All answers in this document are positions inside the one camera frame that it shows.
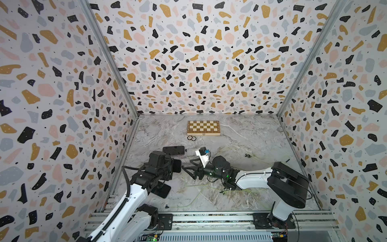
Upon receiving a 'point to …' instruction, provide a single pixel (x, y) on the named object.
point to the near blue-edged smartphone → (162, 192)
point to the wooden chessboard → (203, 128)
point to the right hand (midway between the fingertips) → (188, 166)
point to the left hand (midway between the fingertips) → (177, 160)
